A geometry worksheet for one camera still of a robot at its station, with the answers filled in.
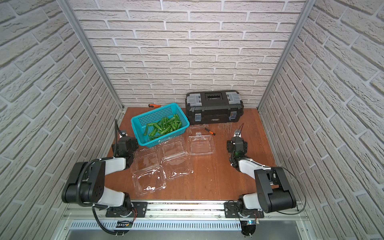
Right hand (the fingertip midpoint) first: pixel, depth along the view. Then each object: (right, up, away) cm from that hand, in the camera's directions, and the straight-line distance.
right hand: (239, 140), depth 92 cm
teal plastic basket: (-54, +10, +13) cm, 57 cm away
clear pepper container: (-24, -2, +7) cm, 26 cm away
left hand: (-71, +1, 0) cm, 71 cm away
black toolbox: (-13, +22, +5) cm, 26 cm away
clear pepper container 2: (-40, -10, -3) cm, 42 cm away
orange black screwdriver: (-18, +5, +12) cm, 22 cm away
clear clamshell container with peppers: (-55, -18, -9) cm, 59 cm away
